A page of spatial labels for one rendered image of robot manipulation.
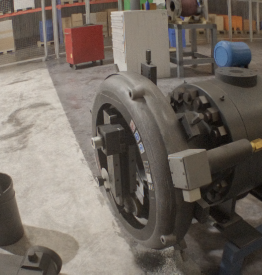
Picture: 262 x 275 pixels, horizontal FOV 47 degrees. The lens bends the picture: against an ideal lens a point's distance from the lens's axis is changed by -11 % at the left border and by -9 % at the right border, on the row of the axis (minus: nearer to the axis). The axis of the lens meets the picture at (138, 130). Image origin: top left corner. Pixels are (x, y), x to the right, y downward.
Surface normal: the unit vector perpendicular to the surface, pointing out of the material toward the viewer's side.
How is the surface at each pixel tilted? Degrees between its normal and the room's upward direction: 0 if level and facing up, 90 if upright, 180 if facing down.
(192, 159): 67
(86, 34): 90
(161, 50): 90
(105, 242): 0
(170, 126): 46
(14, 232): 93
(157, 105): 35
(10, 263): 0
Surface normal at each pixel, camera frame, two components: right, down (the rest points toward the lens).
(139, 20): 0.33, 0.34
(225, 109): 0.23, -0.52
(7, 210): 0.81, 0.23
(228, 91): 0.10, -0.76
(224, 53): -0.90, 0.22
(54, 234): -0.05, -0.92
